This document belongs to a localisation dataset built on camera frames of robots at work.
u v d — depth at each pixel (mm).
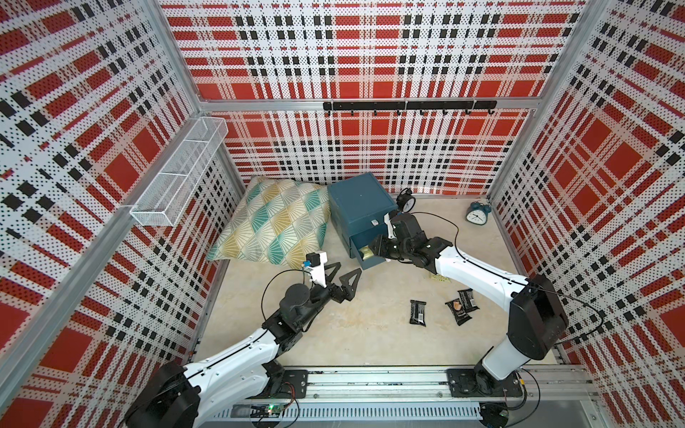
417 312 861
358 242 913
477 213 1078
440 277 592
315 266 660
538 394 676
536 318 440
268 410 694
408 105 884
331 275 772
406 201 1110
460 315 857
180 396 407
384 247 750
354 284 701
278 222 926
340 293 675
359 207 887
